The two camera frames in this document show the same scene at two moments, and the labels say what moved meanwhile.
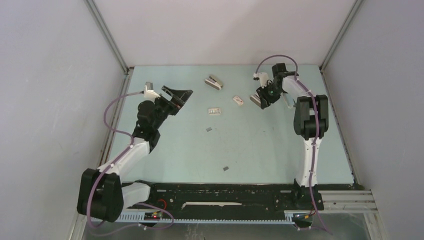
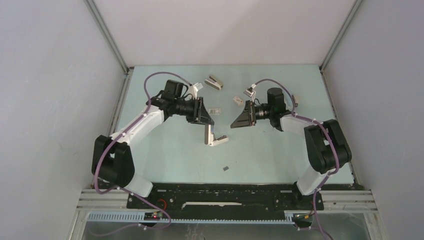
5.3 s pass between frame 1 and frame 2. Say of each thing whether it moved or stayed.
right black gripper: moved
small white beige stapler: stayed
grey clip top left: stayed
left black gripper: moved
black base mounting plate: stayed
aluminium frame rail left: stayed
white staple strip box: stayed
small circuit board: stayed
